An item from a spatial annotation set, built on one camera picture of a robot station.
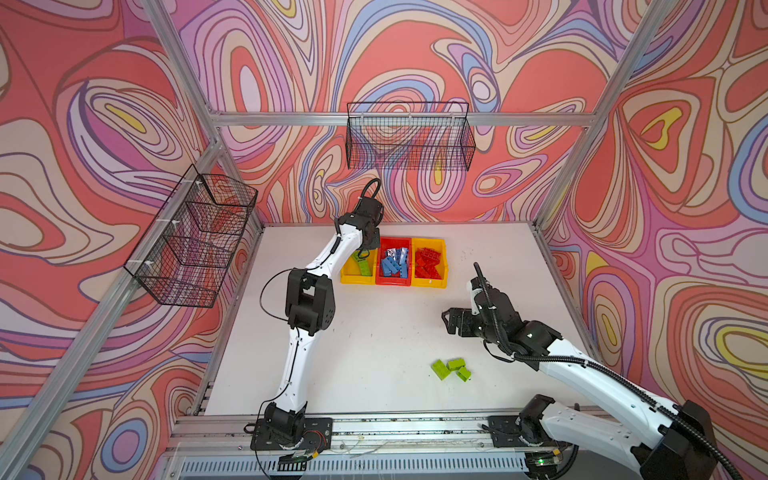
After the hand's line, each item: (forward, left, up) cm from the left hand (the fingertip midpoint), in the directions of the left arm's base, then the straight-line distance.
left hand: (371, 239), depth 101 cm
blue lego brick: (-7, -7, -6) cm, 11 cm away
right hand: (-32, -25, +1) cm, 40 cm away
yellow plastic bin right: (+1, -24, -5) cm, 25 cm away
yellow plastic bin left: (-7, +7, -9) cm, 14 cm away
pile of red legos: (-4, -19, -7) cm, 21 cm away
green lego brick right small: (-40, -24, -9) cm, 47 cm away
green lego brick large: (-41, -20, -9) cm, 47 cm away
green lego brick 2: (-42, -27, -9) cm, 51 cm away
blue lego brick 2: (-2, -10, -6) cm, 12 cm away
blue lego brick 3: (-8, -12, -7) cm, 16 cm away
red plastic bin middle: (+1, -5, -3) cm, 6 cm away
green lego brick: (-5, +3, -7) cm, 9 cm away
